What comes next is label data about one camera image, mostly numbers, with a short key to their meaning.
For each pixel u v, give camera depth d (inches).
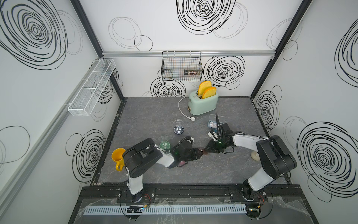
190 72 35.8
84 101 28.3
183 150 27.4
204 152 34.4
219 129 30.8
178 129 39.0
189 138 33.1
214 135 31.9
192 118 41.3
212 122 40.2
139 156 19.5
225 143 28.2
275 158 18.4
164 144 36.1
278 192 28.9
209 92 37.9
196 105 40.1
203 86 39.0
